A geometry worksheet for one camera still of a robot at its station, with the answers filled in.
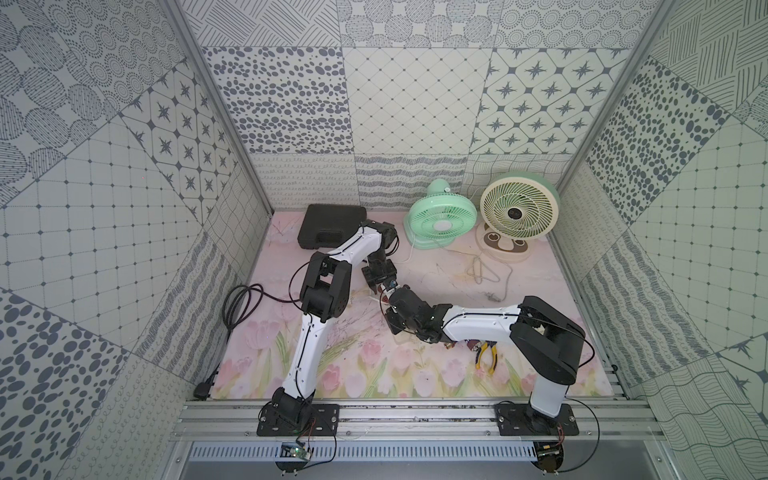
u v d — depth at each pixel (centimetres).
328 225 109
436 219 91
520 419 74
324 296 62
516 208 90
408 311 68
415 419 75
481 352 84
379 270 88
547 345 47
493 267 105
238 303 96
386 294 80
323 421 73
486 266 105
